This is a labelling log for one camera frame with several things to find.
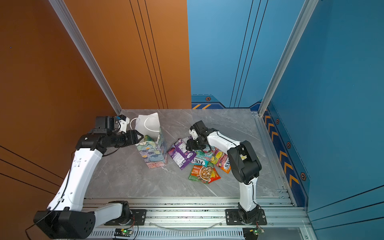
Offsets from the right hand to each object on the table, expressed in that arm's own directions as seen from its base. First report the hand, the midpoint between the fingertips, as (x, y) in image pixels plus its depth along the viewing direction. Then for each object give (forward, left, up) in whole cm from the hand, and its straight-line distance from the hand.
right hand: (189, 147), depth 93 cm
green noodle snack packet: (-15, -8, -5) cm, 17 cm away
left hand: (-5, +24, +20) cm, 32 cm away
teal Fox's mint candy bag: (-7, -8, -1) cm, 11 cm away
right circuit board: (-43, -31, -8) cm, 54 cm away
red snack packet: (-16, -15, -5) cm, 23 cm away
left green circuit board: (-43, +31, -7) cm, 53 cm away
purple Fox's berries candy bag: (-2, +6, -3) cm, 7 cm away
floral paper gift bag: (-9, +17, +16) cm, 25 cm away
